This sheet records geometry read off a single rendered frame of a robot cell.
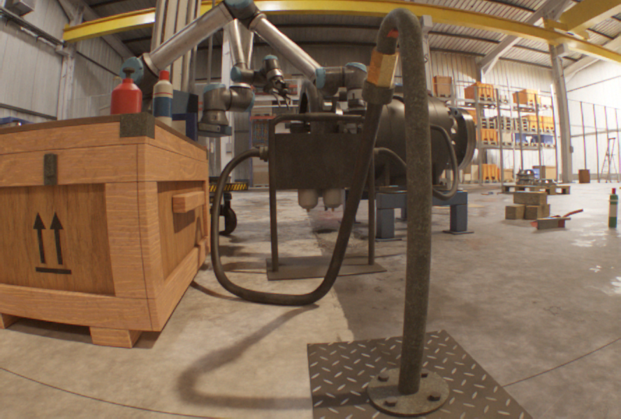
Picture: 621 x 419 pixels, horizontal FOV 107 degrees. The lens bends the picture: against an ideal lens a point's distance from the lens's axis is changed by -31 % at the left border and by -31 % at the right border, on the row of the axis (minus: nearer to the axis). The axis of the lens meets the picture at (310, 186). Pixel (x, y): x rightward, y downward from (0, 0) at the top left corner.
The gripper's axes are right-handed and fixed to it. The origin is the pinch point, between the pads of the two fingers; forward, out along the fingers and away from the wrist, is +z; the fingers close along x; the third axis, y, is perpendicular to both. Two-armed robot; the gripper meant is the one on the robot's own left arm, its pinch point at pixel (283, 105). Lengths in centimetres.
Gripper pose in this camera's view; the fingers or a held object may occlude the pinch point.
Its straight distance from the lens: 175.9
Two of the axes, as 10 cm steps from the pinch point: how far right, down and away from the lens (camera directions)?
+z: 2.8, 9.1, -3.0
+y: 7.5, -4.0, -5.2
